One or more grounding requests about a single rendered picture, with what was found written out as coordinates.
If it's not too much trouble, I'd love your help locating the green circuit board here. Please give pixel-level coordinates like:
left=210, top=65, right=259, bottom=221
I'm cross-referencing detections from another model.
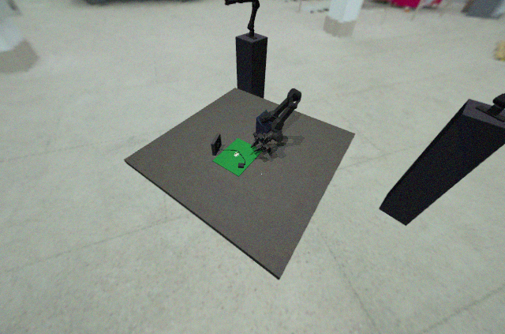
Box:
left=212, top=138, right=263, bottom=177

